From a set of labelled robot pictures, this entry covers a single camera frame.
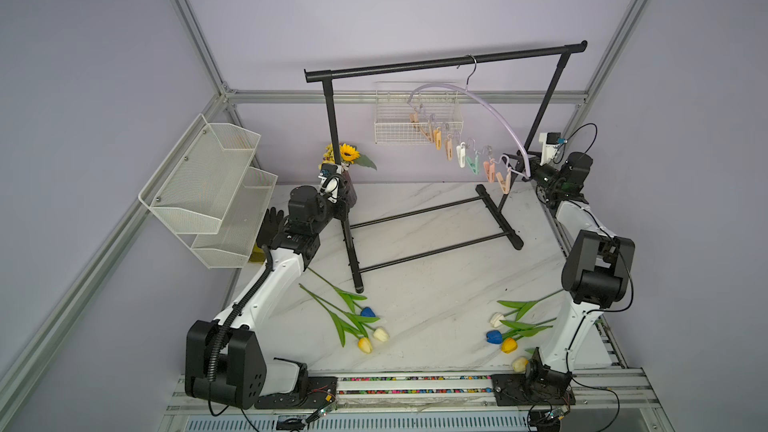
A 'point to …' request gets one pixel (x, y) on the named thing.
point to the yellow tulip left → (365, 345)
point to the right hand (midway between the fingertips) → (511, 157)
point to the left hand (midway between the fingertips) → (344, 191)
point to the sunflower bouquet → (348, 155)
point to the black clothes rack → (485, 198)
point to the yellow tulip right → (509, 346)
